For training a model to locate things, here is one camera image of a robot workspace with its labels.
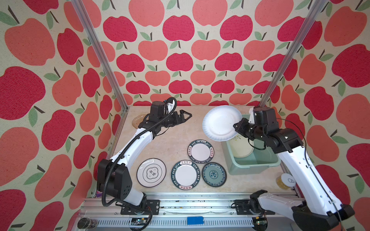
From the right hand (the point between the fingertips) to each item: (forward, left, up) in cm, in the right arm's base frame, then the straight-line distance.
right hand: (234, 127), depth 69 cm
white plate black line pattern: (-15, +44, -31) cm, 56 cm away
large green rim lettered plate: (-15, +23, -30) cm, 40 cm away
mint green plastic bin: (-2, -22, -30) cm, 37 cm away
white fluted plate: (+6, +7, -4) cm, 10 cm away
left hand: (+6, +23, -3) cm, 24 cm away
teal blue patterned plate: (-12, +6, -32) cm, 35 cm away
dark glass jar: (-43, +64, -21) cm, 80 cm away
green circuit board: (-39, +45, -33) cm, 68 cm away
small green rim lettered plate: (+4, +14, -34) cm, 37 cm away
